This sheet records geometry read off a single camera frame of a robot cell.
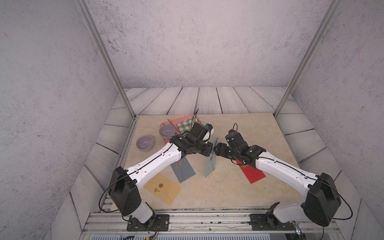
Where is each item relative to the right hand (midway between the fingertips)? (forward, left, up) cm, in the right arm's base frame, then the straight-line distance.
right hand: (218, 150), depth 82 cm
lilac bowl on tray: (+23, +34, -12) cm, 42 cm away
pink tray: (+33, +30, -15) cm, 47 cm away
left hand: (-2, +3, +5) cm, 6 cm away
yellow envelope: (-15, +30, -16) cm, 37 cm away
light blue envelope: (-5, +4, -10) cm, 12 cm away
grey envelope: (-4, +21, -16) cm, 26 cm away
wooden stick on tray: (+27, +29, -14) cm, 42 cm away
